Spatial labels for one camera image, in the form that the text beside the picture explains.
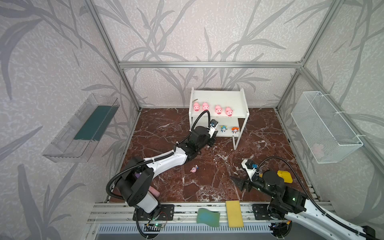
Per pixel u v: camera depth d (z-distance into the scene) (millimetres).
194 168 868
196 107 730
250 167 614
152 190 790
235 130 843
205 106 732
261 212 736
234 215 722
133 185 433
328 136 630
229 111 707
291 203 539
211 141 739
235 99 792
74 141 635
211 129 706
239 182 642
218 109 717
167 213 728
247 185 630
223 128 844
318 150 720
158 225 704
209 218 713
